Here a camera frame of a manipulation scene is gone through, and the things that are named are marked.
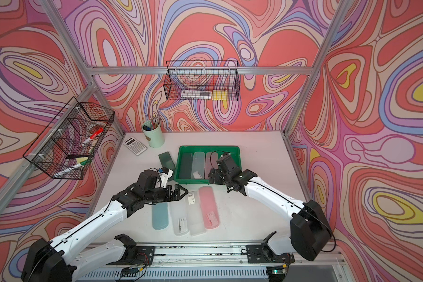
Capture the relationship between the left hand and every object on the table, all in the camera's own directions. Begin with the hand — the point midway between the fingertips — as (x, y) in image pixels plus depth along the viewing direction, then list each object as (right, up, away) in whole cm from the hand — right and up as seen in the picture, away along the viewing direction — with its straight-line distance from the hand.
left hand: (183, 193), depth 78 cm
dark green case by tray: (-15, +12, +26) cm, 32 cm away
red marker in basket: (-36, +28, -2) cm, 46 cm away
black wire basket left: (-49, +20, -4) cm, 53 cm away
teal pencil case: (-12, -12, +7) cm, 19 cm away
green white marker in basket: (-46, +11, -6) cm, 47 cm away
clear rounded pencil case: (-2, -13, +5) cm, 14 cm away
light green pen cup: (-22, +27, +29) cm, 45 cm away
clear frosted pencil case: (+5, +10, +23) cm, 26 cm away
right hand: (+16, +5, +6) cm, 18 cm away
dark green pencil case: (-2, +8, +21) cm, 23 cm away
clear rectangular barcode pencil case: (+6, -15, +4) cm, 17 cm away
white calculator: (-37, +22, +34) cm, 55 cm away
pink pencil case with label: (+11, -9, +9) cm, 17 cm away
